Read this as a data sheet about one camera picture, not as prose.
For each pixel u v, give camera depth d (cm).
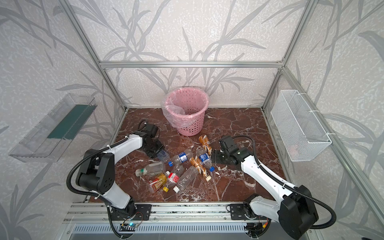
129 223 71
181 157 88
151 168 86
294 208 39
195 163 87
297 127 64
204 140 96
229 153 61
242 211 72
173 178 80
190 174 81
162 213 75
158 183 79
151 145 77
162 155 89
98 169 50
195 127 96
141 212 73
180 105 106
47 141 64
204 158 89
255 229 74
